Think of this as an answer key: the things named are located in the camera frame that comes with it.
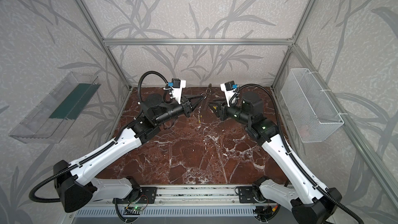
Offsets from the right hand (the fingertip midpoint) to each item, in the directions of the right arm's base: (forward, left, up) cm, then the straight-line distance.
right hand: (212, 97), depth 65 cm
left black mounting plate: (-30, +30, -37) cm, 56 cm away
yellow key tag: (+12, +8, -39) cm, 41 cm away
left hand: (-2, +3, +4) cm, 5 cm away
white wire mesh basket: (-8, -41, -2) cm, 42 cm away
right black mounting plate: (-32, -16, -35) cm, 50 cm away
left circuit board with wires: (-35, +35, -37) cm, 62 cm away
